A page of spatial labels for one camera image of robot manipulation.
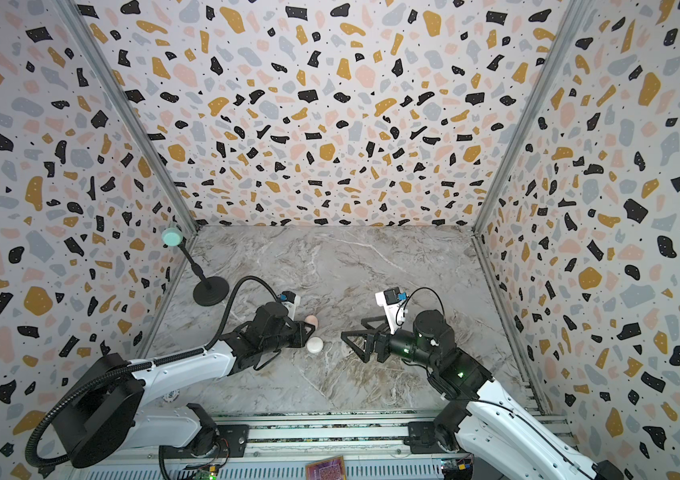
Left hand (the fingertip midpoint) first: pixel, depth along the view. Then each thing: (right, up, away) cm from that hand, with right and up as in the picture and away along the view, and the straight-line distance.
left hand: (318, 324), depth 84 cm
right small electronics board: (+35, -32, -13) cm, 49 cm away
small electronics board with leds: (-24, -32, -14) cm, 42 cm away
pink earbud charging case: (-2, +1, +2) cm, 3 cm away
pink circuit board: (+4, -30, -15) cm, 34 cm away
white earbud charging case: (-1, -6, +2) cm, 6 cm away
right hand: (+10, +4, -19) cm, 22 cm away
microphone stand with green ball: (-38, +8, +17) cm, 42 cm away
